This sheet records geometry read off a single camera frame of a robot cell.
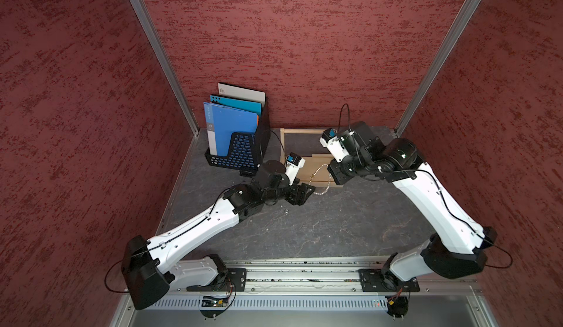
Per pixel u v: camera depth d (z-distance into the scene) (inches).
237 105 35.7
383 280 26.3
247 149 35.3
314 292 29.2
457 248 15.6
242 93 39.0
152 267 15.0
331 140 22.0
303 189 24.7
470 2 29.3
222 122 34.7
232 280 29.2
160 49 34.5
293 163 24.4
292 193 24.4
